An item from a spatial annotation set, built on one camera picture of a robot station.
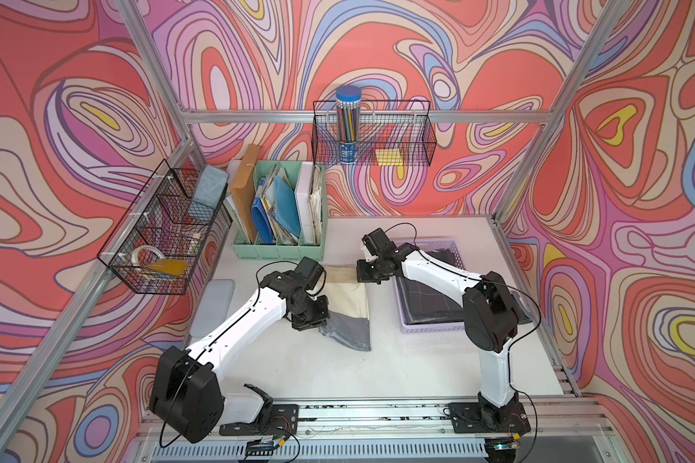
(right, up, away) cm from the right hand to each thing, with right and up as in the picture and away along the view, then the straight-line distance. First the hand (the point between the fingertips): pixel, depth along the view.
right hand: (360, 282), depth 92 cm
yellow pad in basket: (-46, +7, -25) cm, 52 cm away
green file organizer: (-25, +23, +6) cm, 35 cm away
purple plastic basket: (+24, +12, +20) cm, 34 cm away
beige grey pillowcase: (-4, -11, -4) cm, 12 cm away
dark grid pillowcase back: (+19, -6, -4) cm, 20 cm away
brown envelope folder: (-35, +29, -10) cm, 46 cm away
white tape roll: (-54, +11, -25) cm, 61 cm away
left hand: (-9, -9, -14) cm, 19 cm away
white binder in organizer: (-19, +29, 0) cm, 35 cm away
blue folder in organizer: (-34, +20, +6) cm, 40 cm away
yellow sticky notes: (+9, +40, -2) cm, 41 cm away
